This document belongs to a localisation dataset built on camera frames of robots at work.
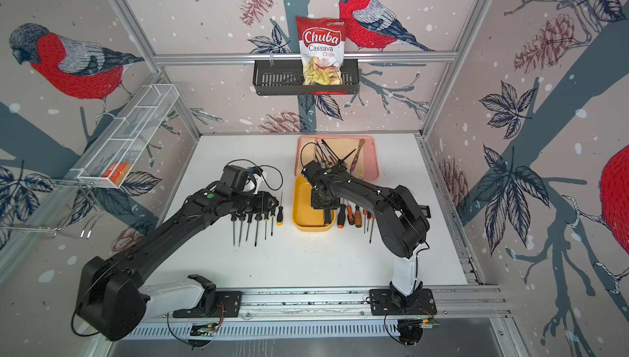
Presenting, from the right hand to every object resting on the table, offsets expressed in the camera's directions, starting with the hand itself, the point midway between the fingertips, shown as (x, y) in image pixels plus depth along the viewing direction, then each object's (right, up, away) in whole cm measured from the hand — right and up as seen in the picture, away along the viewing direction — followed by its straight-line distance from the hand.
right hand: (320, 204), depth 91 cm
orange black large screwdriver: (+20, -5, +2) cm, 21 cm away
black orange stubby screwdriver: (+8, -6, -1) cm, 10 cm away
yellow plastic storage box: (-6, -5, 0) cm, 8 cm away
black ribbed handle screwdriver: (-27, -7, 0) cm, 28 cm away
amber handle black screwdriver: (+14, -6, -1) cm, 16 cm away
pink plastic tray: (+24, +20, +23) cm, 39 cm away
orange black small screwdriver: (+12, -5, -1) cm, 12 cm away
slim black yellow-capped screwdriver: (-16, -4, +2) cm, 16 cm away
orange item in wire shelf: (-56, +14, -25) cm, 63 cm away
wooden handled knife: (+21, +25, +27) cm, 42 cm away
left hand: (-14, +4, -11) cm, 18 cm away
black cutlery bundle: (+9, +16, +19) cm, 26 cm away
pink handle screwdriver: (+3, -5, -1) cm, 6 cm away
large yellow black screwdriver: (-19, -5, +2) cm, 19 cm away
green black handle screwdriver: (-24, -5, +1) cm, 24 cm away
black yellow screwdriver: (-21, -6, +1) cm, 22 cm away
